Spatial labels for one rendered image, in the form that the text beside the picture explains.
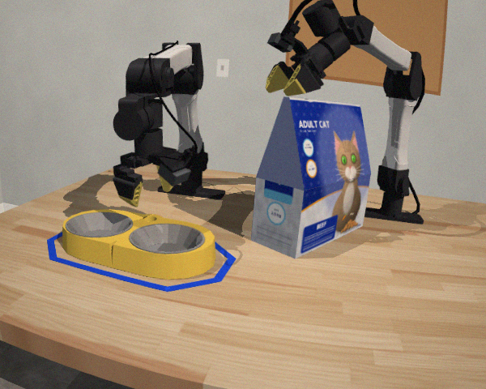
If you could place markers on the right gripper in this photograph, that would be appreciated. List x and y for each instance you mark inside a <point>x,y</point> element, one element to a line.
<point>126,181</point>

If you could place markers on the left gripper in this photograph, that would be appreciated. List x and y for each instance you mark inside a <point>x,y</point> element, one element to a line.
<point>305,74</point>

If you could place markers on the grey steel bowl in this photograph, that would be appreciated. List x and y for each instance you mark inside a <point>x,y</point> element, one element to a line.
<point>103,224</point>
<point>162,238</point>

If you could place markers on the yellow double-bowl pet feeder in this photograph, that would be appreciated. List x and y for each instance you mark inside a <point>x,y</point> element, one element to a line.
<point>117,251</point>

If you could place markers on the blue tape outline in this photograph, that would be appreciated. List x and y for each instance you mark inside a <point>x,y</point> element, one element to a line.
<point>219,276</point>

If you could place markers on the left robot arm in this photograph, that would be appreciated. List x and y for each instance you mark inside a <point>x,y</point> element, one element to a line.
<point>339,34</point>

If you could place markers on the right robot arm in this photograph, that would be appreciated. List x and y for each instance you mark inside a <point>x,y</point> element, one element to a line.
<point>136,111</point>

